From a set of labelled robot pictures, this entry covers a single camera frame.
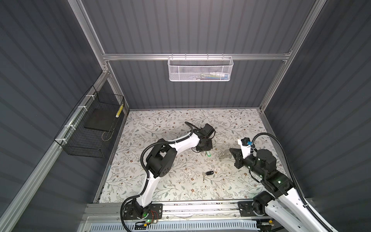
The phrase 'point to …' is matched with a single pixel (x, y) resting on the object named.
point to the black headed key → (204, 173)
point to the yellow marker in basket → (118, 113)
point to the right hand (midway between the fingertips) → (233, 150)
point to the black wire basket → (85, 129)
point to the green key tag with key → (208, 153)
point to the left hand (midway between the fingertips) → (210, 148)
